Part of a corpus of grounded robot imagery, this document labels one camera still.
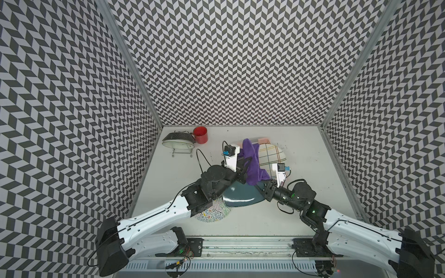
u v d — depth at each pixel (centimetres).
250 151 64
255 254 73
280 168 64
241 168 57
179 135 95
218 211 83
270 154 91
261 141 101
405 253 42
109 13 72
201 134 103
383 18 69
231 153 55
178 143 98
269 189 63
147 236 44
